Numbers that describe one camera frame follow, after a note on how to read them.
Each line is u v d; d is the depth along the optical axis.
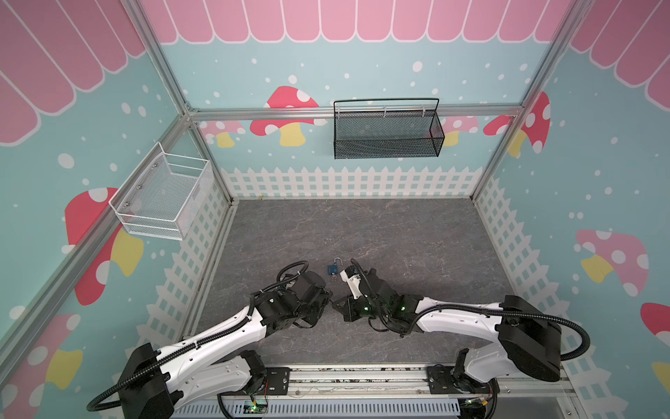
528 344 0.43
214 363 0.48
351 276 0.72
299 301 0.58
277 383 0.75
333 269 0.97
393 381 0.76
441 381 0.74
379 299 0.61
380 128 0.94
